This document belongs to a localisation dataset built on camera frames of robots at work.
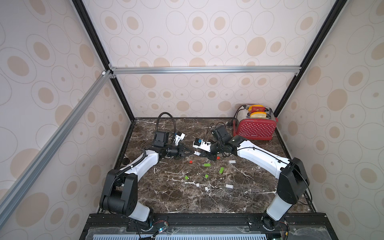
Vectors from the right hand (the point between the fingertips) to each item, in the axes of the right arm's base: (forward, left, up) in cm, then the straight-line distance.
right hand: (199, 155), depth 82 cm
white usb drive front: (-10, -18, -15) cm, 26 cm away
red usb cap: (+4, +6, -15) cm, 16 cm away
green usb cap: (-7, +8, -15) cm, 18 cm away
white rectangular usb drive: (+5, -21, -15) cm, 26 cm away
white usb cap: (-11, +1, -15) cm, 19 cm away
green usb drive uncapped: (-1, -14, -15) cm, 20 cm away
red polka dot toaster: (+25, -30, -3) cm, 39 cm away
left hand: (-1, +2, +4) cm, 5 cm away
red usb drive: (-4, -10, +5) cm, 12 cm away
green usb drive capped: (+2, -5, -15) cm, 16 cm away
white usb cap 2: (-12, -4, -15) cm, 20 cm away
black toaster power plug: (+36, -22, -12) cm, 44 cm away
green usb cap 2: (-5, -4, -15) cm, 17 cm away
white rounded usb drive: (+1, +1, +1) cm, 2 cm away
